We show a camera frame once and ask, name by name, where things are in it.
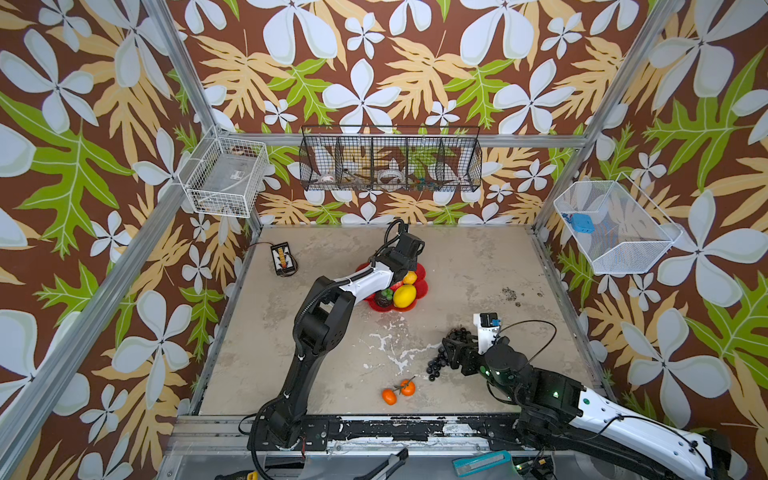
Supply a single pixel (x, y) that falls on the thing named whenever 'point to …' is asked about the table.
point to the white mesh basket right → (630, 233)
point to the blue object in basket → (582, 223)
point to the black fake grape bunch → (435, 365)
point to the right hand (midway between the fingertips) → (449, 342)
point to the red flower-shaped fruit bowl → (421, 286)
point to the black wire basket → (391, 158)
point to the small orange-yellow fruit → (410, 278)
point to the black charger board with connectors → (283, 261)
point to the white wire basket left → (223, 176)
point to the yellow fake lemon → (404, 295)
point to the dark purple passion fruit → (382, 300)
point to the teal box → (468, 466)
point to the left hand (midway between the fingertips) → (405, 248)
